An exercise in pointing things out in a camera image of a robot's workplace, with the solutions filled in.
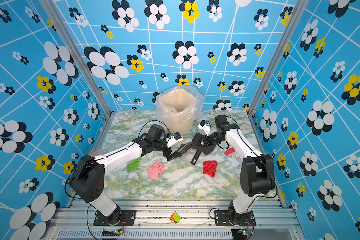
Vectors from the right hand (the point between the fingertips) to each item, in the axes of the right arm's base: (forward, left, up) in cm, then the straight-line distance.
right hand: (201, 143), depth 87 cm
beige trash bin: (+30, +15, +2) cm, 34 cm away
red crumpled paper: (-10, -5, -11) cm, 16 cm away
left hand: (-2, +13, +1) cm, 13 cm away
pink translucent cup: (+2, +70, -14) cm, 72 cm away
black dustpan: (-5, 0, +5) cm, 7 cm away
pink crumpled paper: (-11, +26, -10) cm, 30 cm away
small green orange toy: (-36, +14, -11) cm, 40 cm away
